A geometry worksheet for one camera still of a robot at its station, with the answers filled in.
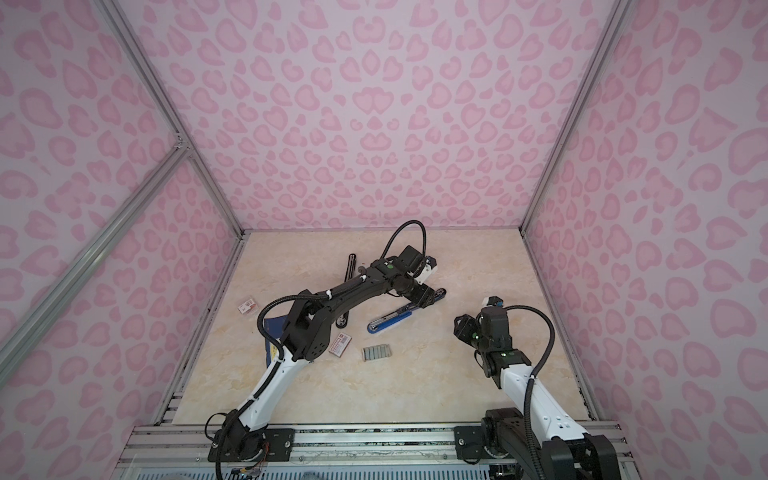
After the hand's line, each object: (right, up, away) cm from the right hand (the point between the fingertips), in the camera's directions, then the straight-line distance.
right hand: (461, 320), depth 86 cm
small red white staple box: (-67, +2, +11) cm, 68 cm away
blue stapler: (-20, -1, +9) cm, 22 cm away
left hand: (-7, +7, +10) cm, 14 cm away
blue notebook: (-57, -4, +8) cm, 57 cm away
